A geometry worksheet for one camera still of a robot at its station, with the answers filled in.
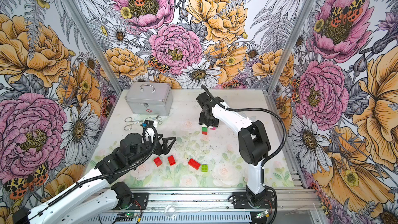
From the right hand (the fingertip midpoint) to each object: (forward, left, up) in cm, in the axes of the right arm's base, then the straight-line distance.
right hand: (207, 126), depth 90 cm
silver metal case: (+18, +34, +7) cm, 39 cm away
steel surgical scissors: (+13, +51, -9) cm, 54 cm away
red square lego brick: (-16, +20, -7) cm, 27 cm away
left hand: (-14, +19, +9) cm, 25 cm away
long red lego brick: (-18, +8, -9) cm, 21 cm away
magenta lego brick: (-1, -4, -1) cm, 4 cm away
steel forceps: (+7, +50, -9) cm, 51 cm away
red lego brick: (+1, +1, -9) cm, 9 cm away
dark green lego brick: (+1, +1, -4) cm, 4 cm away
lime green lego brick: (-20, +2, -9) cm, 22 cm away
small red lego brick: (-17, +27, -6) cm, 32 cm away
